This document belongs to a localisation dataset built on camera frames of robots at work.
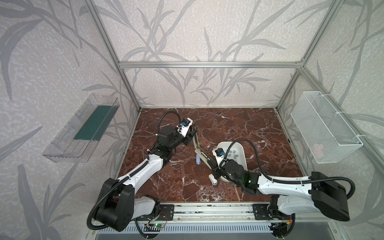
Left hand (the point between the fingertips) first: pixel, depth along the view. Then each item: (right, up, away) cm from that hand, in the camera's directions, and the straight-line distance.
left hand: (194, 122), depth 80 cm
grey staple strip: (+25, -19, +16) cm, 35 cm away
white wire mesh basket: (+59, -6, -17) cm, 61 cm away
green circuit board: (-18, -50, -10) cm, 54 cm away
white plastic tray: (+27, -23, +13) cm, 38 cm away
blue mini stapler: (+2, -22, +9) cm, 24 cm away
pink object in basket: (+61, -13, -9) cm, 63 cm away
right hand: (+8, -18, -2) cm, 20 cm away
